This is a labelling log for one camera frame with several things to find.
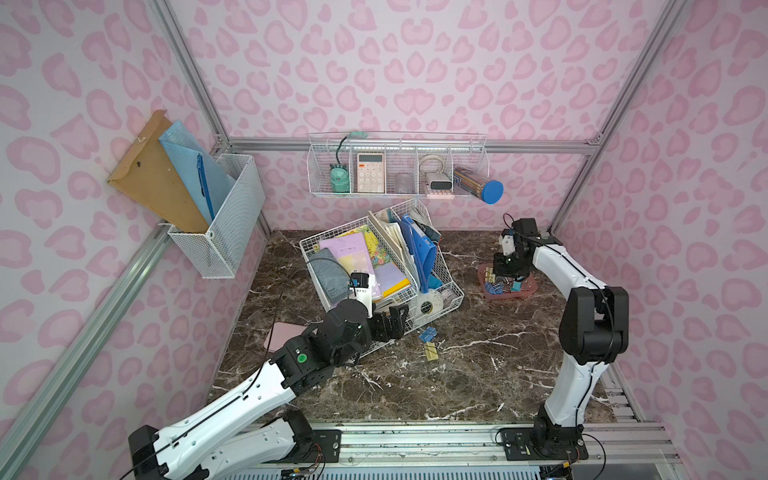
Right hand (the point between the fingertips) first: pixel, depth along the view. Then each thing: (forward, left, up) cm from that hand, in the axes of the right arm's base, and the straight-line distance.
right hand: (496, 265), depth 97 cm
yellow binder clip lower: (-26, +22, -8) cm, 35 cm away
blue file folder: (-3, +25, +12) cm, 27 cm away
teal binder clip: (-4, -7, -6) cm, 10 cm away
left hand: (-25, +32, +18) cm, 44 cm away
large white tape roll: (-11, +20, -2) cm, 23 cm away
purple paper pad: (-5, +45, +13) cm, 47 cm away
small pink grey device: (+14, +19, +21) cm, 32 cm away
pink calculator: (+20, +41, +21) cm, 50 cm away
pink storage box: (-4, -11, -5) cm, 12 cm away
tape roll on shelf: (+25, +21, +24) cm, 41 cm away
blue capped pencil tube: (+8, +6, +24) cm, 26 cm away
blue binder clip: (-21, +22, -7) cm, 32 cm away
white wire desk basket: (-8, +32, +12) cm, 36 cm away
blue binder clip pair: (-4, -1, -8) cm, 9 cm away
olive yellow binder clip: (+1, +1, -7) cm, 7 cm away
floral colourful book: (-5, +37, +12) cm, 40 cm away
